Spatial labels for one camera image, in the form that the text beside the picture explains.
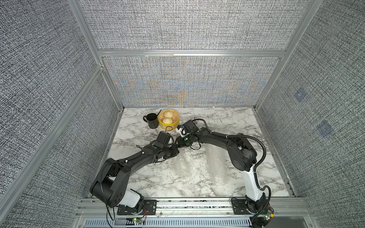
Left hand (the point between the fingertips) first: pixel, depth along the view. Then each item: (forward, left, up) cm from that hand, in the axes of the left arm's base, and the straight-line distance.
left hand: (182, 150), depth 87 cm
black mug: (+24, +20, +2) cm, 31 cm away
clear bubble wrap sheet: (-6, -20, +2) cm, 21 cm away
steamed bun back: (+31, +9, -1) cm, 32 cm away
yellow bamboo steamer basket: (+21, +9, -4) cm, 23 cm away
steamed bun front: (+25, +9, -1) cm, 26 cm away
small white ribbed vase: (-10, 0, -1) cm, 10 cm away
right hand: (+7, +5, -1) cm, 8 cm away
